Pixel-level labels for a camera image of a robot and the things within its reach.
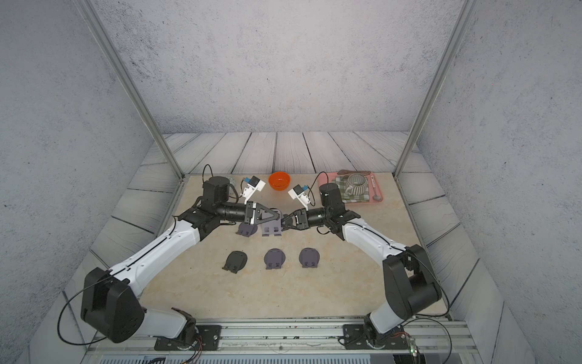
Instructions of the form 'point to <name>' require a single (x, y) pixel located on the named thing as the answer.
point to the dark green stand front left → (236, 261)
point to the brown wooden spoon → (345, 171)
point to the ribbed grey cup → (356, 184)
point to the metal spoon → (376, 197)
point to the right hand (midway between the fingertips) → (282, 226)
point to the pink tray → (326, 177)
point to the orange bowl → (279, 180)
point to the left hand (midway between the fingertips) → (278, 219)
